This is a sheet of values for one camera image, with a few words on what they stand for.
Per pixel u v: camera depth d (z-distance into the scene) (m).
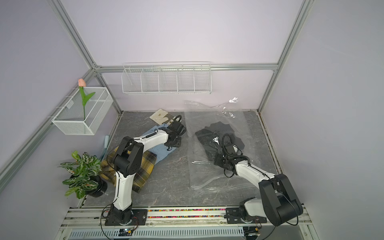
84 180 0.64
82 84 0.79
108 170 0.87
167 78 0.95
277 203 0.42
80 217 0.76
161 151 0.97
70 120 0.74
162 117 1.17
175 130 0.81
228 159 0.69
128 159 0.55
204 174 0.86
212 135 1.00
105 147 1.03
